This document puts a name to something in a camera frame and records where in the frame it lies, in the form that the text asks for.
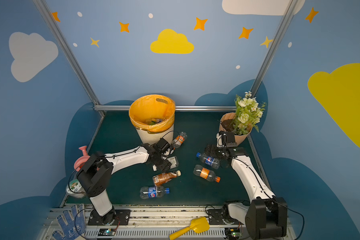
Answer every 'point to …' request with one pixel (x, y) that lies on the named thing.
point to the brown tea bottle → (165, 177)
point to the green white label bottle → (173, 161)
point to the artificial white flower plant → (248, 115)
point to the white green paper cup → (74, 187)
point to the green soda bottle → (155, 121)
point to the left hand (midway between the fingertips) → (166, 164)
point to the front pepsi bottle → (153, 192)
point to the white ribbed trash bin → (145, 137)
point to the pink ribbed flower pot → (229, 123)
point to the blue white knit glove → (74, 227)
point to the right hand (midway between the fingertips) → (213, 149)
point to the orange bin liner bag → (153, 113)
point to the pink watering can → (82, 159)
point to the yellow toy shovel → (199, 224)
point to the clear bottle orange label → (178, 141)
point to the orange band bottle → (206, 173)
